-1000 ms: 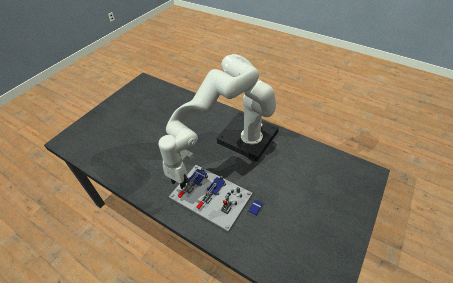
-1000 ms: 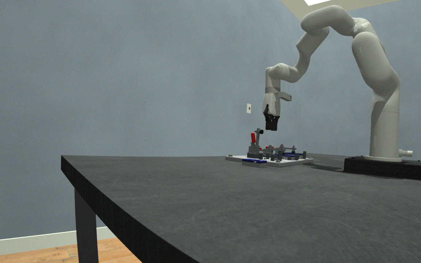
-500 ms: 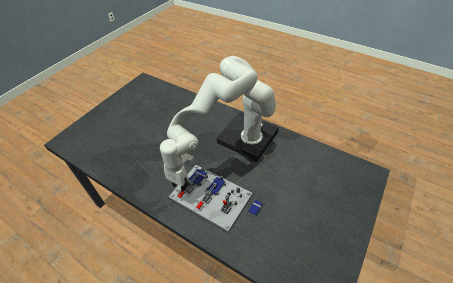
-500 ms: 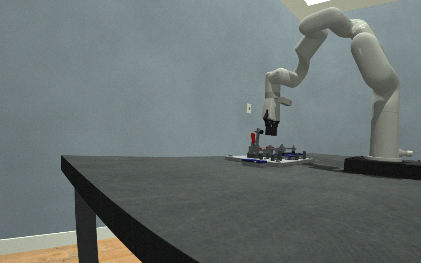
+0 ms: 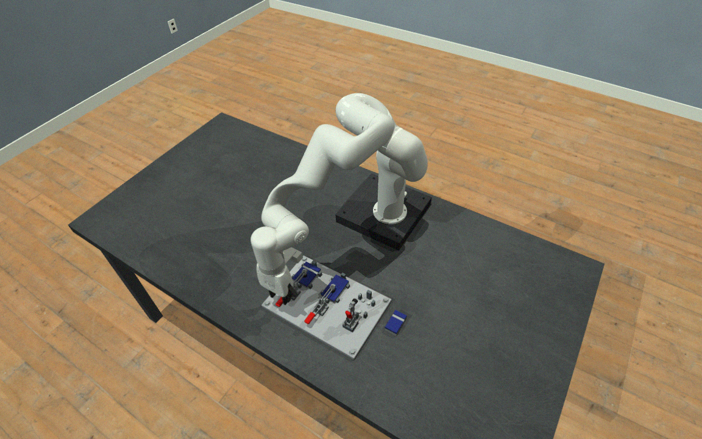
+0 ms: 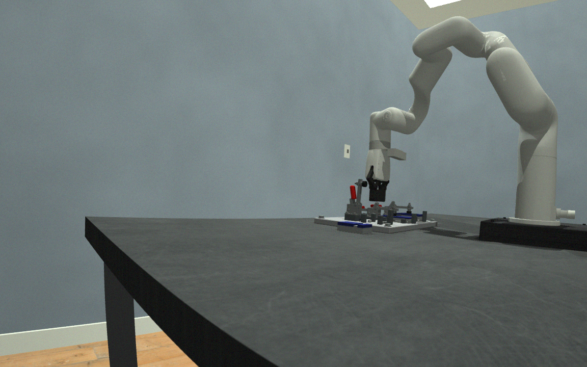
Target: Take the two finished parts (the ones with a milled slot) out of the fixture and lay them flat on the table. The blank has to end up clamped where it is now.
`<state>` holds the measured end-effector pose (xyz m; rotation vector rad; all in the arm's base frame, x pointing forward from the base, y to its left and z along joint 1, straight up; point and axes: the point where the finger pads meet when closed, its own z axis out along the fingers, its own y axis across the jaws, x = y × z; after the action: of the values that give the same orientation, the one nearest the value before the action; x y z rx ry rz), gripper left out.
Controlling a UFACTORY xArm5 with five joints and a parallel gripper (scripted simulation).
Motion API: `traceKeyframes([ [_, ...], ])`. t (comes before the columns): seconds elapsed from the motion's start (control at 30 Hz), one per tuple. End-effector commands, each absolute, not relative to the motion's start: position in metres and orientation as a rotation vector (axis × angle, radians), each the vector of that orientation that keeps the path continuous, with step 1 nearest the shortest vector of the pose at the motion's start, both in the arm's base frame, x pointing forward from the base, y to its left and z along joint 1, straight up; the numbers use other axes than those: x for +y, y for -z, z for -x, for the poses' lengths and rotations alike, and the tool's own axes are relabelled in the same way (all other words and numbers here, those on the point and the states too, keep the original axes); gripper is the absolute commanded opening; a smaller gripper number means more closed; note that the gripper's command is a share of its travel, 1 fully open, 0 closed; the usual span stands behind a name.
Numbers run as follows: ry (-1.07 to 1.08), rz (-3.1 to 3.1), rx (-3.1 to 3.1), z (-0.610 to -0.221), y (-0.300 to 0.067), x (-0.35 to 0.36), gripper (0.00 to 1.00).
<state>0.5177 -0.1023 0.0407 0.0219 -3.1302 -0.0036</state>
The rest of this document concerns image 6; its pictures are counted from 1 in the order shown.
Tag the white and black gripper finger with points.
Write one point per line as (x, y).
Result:
(382, 190)
(373, 193)

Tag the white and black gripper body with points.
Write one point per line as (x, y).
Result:
(381, 164)

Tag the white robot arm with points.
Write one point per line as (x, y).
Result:
(519, 91)

